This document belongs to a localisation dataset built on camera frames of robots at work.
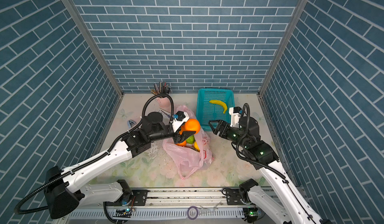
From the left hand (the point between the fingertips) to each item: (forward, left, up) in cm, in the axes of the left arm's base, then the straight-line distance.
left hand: (192, 127), depth 68 cm
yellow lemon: (+1, -2, -23) cm, 23 cm away
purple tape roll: (-30, 0, -28) cm, 41 cm away
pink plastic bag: (-10, +1, -18) cm, 20 cm away
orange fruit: (0, 0, +2) cm, 2 cm away
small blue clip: (+20, +43, -27) cm, 55 cm away
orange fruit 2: (+4, +6, -26) cm, 27 cm away
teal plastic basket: (+38, -16, -28) cm, 50 cm away
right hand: (+1, -9, +2) cm, 9 cm away
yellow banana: (+37, -21, -25) cm, 50 cm away
